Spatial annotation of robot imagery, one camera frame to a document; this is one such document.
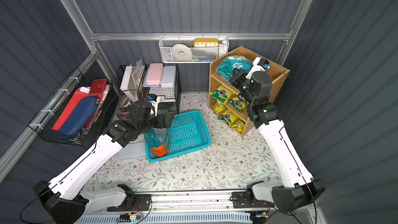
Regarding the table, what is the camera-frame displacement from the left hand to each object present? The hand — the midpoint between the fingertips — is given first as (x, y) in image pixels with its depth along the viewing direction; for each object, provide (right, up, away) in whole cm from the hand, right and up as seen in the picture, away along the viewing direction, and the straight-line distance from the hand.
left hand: (165, 115), depth 73 cm
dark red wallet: (-37, +14, +6) cm, 40 cm away
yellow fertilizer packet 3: (+29, +4, +32) cm, 43 cm away
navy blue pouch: (-36, -1, -6) cm, 37 cm away
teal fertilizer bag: (-5, -13, +3) cm, 14 cm away
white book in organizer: (-26, +16, +17) cm, 35 cm away
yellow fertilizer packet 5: (+40, -7, +21) cm, 46 cm away
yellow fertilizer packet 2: (+38, +5, +14) cm, 41 cm away
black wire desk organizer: (-19, +19, +23) cm, 35 cm away
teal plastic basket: (+9, -13, +26) cm, 31 cm away
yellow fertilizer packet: (+30, +12, +21) cm, 39 cm away
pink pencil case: (-13, +24, +24) cm, 36 cm away
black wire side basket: (-46, -1, -11) cm, 48 cm away
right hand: (+32, +19, -8) cm, 38 cm away
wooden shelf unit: (+32, +6, +18) cm, 37 cm away
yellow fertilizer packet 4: (+35, -2, +28) cm, 44 cm away
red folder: (-45, +9, +4) cm, 46 cm away
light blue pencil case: (-4, +23, +25) cm, 35 cm away
